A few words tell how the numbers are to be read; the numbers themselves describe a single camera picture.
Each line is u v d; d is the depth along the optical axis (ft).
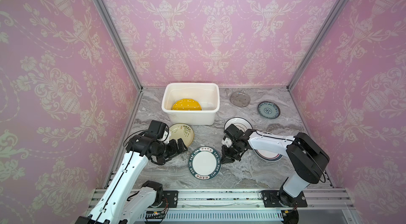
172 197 2.44
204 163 2.78
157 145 2.00
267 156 2.80
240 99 3.82
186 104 3.50
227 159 2.48
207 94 3.79
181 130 3.19
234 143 2.49
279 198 2.18
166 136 2.02
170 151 2.09
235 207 2.39
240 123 3.28
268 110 3.57
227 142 2.76
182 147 2.19
